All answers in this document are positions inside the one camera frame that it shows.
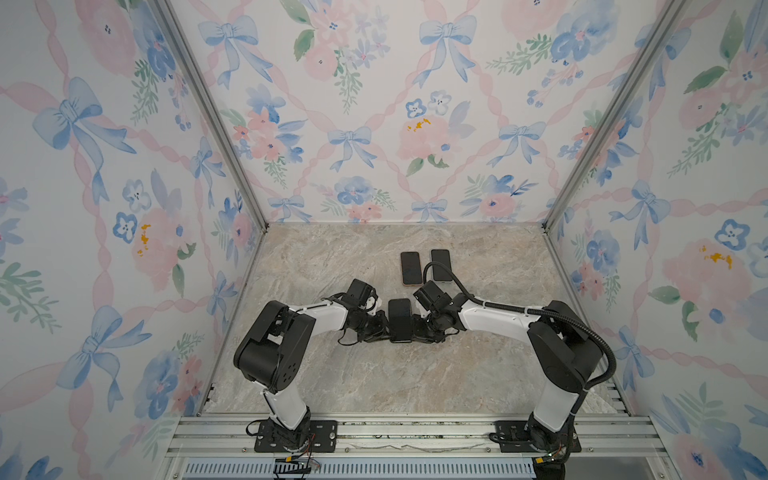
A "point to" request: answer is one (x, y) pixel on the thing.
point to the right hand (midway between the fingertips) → (407, 337)
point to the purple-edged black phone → (411, 269)
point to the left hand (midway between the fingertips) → (395, 333)
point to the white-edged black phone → (400, 320)
